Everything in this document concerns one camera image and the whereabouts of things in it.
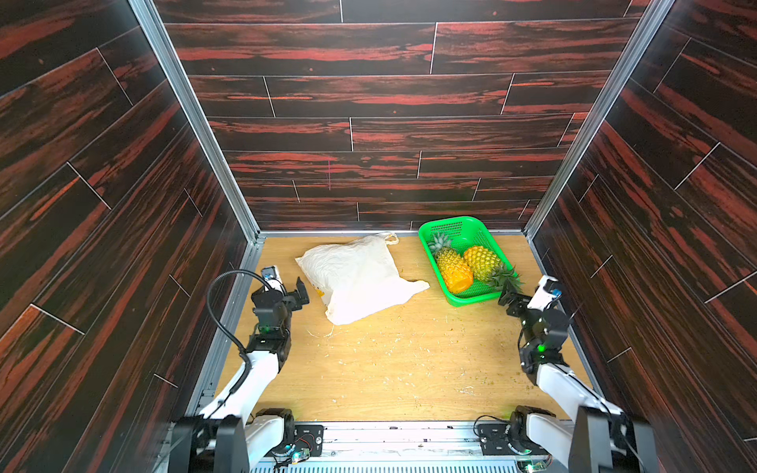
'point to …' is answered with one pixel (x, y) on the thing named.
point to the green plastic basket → (464, 233)
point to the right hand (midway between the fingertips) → (529, 284)
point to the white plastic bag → (358, 277)
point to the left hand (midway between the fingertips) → (286, 281)
